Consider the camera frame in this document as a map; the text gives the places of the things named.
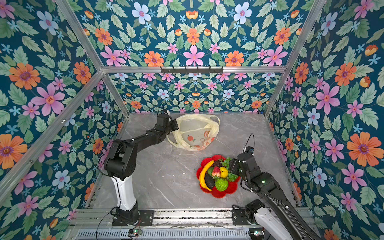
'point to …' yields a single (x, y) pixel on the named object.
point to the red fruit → (216, 171)
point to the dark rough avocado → (209, 180)
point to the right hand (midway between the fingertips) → (235, 161)
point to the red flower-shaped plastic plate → (232, 186)
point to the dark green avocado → (210, 170)
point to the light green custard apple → (221, 184)
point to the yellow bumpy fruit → (224, 172)
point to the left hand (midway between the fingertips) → (178, 120)
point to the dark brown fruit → (217, 163)
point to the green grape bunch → (231, 177)
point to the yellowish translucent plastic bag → (195, 131)
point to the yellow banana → (202, 174)
